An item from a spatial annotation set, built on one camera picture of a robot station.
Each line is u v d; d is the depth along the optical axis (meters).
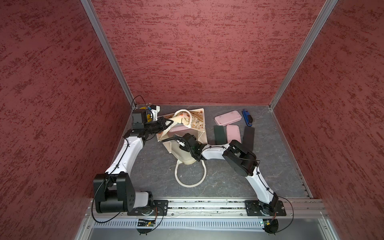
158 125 0.72
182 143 0.85
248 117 1.10
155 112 0.76
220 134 1.00
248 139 1.00
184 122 0.78
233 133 1.03
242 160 0.56
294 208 0.76
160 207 0.70
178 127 0.96
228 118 1.11
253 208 0.74
